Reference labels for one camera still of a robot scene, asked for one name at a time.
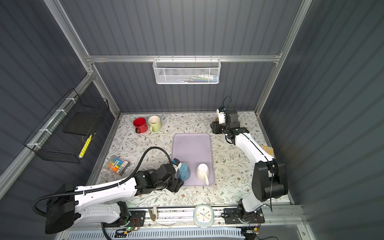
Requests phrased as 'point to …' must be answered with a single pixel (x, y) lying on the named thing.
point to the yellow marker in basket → (85, 146)
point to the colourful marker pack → (118, 166)
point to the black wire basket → (65, 134)
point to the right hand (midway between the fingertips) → (217, 124)
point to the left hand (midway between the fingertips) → (180, 180)
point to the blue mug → (183, 172)
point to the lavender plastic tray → (194, 149)
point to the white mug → (203, 173)
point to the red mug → (140, 125)
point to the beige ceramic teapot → (217, 119)
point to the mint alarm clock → (203, 215)
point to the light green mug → (154, 122)
